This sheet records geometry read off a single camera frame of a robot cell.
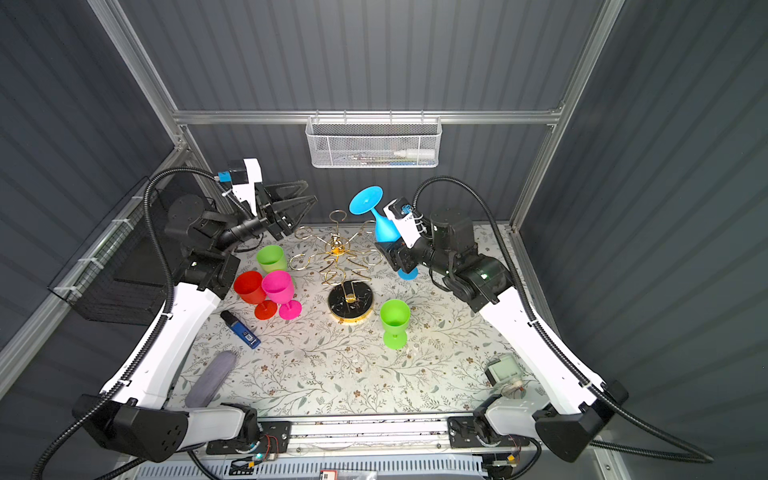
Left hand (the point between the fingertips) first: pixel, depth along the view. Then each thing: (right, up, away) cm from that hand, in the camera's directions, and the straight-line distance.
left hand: (312, 191), depth 56 cm
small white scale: (+45, -43, +24) cm, 67 cm away
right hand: (+15, -8, +9) cm, 20 cm away
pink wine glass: (-17, -21, +29) cm, 40 cm away
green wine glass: (-24, -13, +40) cm, 48 cm away
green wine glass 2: (+16, -30, +31) cm, 46 cm away
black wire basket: (-48, -17, +14) cm, 52 cm away
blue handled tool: (-33, -36, +37) cm, 61 cm away
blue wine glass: (+21, -20, +49) cm, 57 cm away
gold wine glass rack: (+2, -26, +41) cm, 49 cm away
